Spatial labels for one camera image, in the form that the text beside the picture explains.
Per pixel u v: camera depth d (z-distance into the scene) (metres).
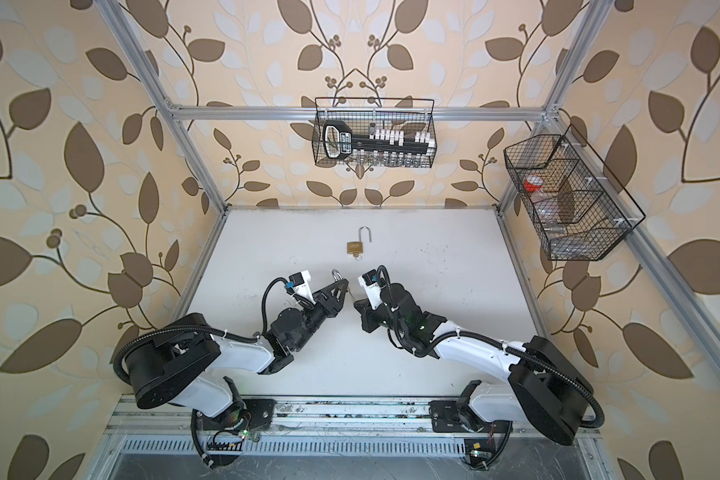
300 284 0.74
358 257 1.05
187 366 0.44
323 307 0.72
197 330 0.51
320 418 0.75
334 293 0.81
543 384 0.42
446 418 0.73
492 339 0.49
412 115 0.91
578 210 0.73
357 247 1.09
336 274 0.79
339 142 0.84
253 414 0.74
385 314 0.66
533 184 0.81
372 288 0.72
